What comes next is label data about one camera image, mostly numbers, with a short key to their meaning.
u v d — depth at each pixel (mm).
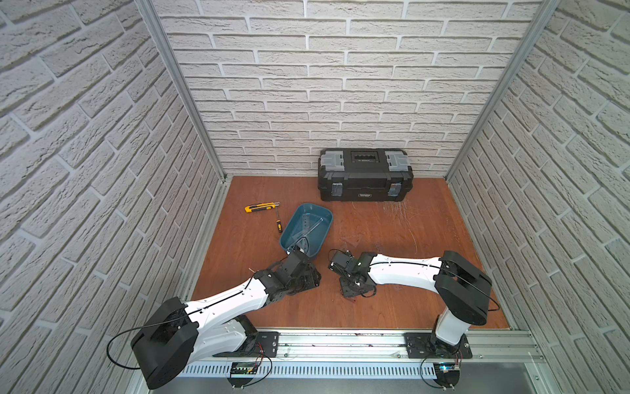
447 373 698
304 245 947
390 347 758
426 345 730
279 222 1029
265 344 751
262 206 1076
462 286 474
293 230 992
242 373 719
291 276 632
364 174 978
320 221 1033
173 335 403
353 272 640
